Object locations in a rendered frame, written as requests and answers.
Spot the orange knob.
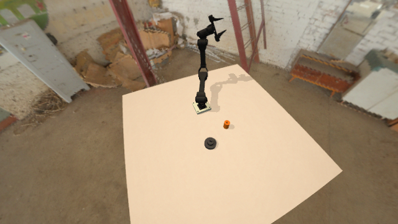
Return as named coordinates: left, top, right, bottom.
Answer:
left=223, top=120, right=230, bottom=129

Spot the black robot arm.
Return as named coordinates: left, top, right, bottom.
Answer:
left=195, top=29, right=208, bottom=110

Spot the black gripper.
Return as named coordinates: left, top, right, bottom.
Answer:
left=205, top=15, right=226, bottom=42

